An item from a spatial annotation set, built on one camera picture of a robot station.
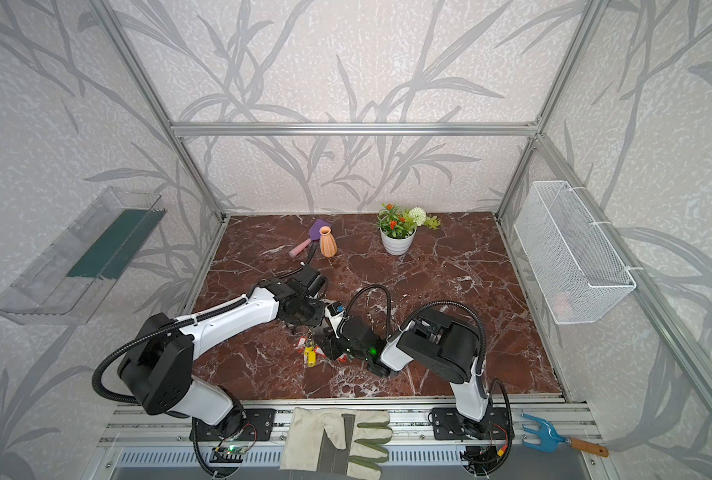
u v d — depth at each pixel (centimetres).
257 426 73
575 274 63
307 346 87
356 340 69
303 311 74
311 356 85
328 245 102
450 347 50
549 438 72
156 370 43
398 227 98
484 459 73
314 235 115
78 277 65
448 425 74
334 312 78
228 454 72
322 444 71
